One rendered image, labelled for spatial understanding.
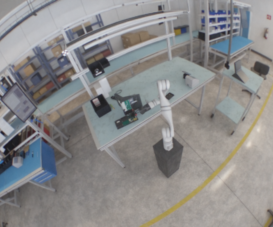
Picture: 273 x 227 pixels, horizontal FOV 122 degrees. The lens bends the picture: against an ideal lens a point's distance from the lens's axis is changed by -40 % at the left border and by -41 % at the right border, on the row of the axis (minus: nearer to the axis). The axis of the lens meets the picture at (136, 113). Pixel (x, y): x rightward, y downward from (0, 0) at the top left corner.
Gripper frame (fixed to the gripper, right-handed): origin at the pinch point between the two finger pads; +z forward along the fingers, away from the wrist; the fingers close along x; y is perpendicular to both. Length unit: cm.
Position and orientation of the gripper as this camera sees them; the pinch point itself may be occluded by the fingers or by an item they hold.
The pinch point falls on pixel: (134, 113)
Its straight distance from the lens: 140.4
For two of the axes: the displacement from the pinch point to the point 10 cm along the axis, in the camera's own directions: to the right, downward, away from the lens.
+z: -8.4, 5.4, -0.2
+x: 3.5, 5.8, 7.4
